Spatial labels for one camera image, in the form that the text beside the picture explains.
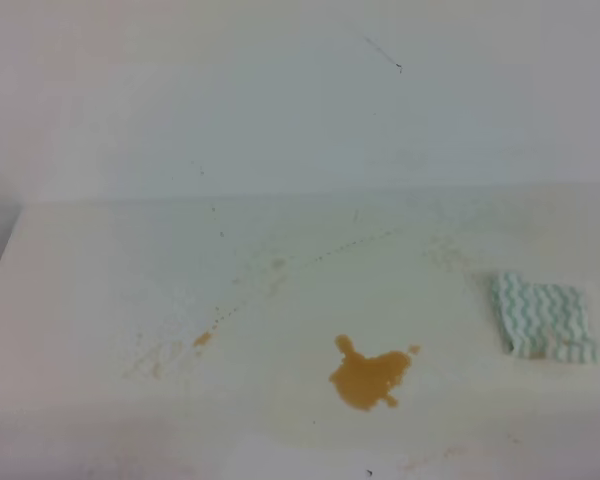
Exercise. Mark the green white wavy striped rag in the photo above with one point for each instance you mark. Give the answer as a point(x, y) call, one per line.
point(542, 320)

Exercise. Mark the brown coffee stain puddle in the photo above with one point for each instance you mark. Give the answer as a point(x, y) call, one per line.
point(362, 382)

